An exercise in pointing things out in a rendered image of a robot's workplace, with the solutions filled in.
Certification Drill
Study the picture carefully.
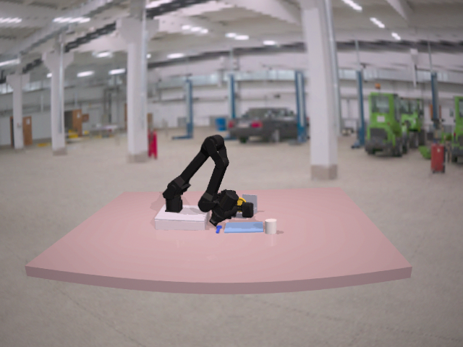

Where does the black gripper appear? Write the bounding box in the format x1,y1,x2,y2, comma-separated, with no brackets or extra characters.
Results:
211,202,254,219

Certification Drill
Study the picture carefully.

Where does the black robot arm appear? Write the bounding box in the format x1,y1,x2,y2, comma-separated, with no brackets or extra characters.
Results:
163,135,239,227

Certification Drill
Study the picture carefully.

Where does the white cylinder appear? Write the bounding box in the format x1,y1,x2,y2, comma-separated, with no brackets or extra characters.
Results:
265,219,277,235

